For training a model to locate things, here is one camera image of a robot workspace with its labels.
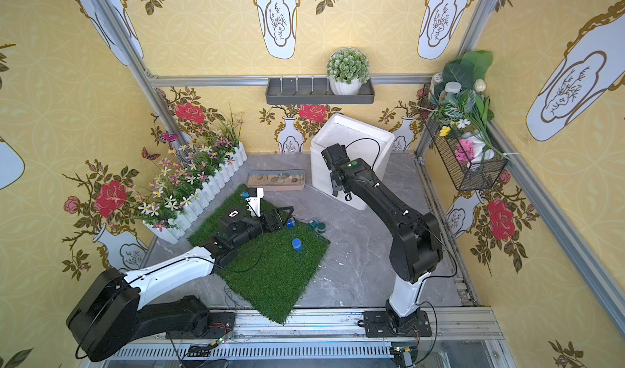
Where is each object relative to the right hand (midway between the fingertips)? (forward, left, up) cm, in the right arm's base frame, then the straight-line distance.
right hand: (364, 174), depth 89 cm
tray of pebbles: (+8, +35, -15) cm, 39 cm away
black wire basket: (-4, -38, +5) cm, 38 cm away
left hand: (-15, +29, 0) cm, 32 cm away
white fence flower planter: (-3, +66, -3) cm, 66 cm away
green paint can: (-12, +18, -16) cm, 27 cm away
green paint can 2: (-14, +15, -15) cm, 26 cm away
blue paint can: (-21, +24, -15) cm, 35 cm away
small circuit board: (-51, +42, -15) cm, 68 cm away
